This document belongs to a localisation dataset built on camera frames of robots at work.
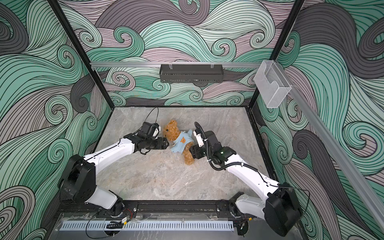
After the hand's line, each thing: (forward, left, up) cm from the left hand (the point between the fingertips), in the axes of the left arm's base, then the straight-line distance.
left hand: (164, 143), depth 88 cm
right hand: (-5, -18, +5) cm, 19 cm away
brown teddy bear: (+10, -3, -1) cm, 10 cm away
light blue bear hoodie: (+1, -9, -2) cm, 10 cm away
